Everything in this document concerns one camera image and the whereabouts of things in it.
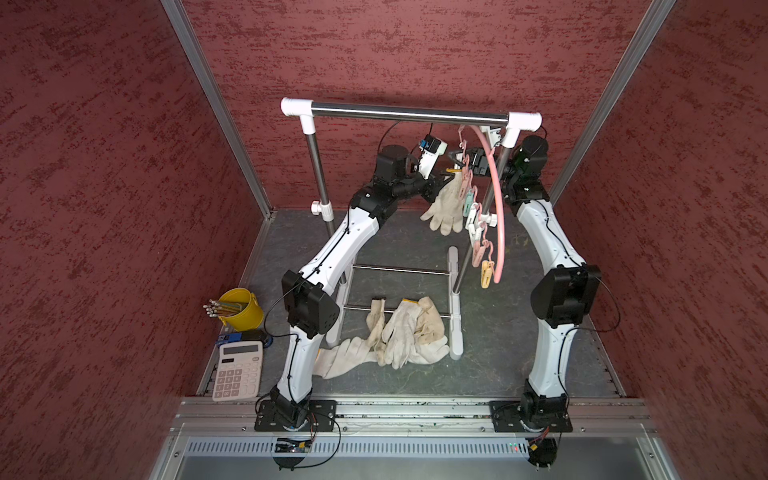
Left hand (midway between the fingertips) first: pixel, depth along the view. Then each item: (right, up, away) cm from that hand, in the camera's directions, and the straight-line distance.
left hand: (450, 178), depth 74 cm
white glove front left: (-33, -50, +7) cm, 61 cm away
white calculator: (-57, -52, +5) cm, 77 cm away
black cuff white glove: (-20, -40, +15) cm, 47 cm away
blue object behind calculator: (-54, -44, +10) cm, 70 cm away
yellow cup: (-55, -38, +9) cm, 68 cm away
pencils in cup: (-60, -34, 0) cm, 68 cm away
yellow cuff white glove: (0, -8, +7) cm, 10 cm away
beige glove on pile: (-3, -42, +13) cm, 44 cm away
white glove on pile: (-13, -43, +11) cm, 47 cm away
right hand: (-1, +5, 0) cm, 5 cm away
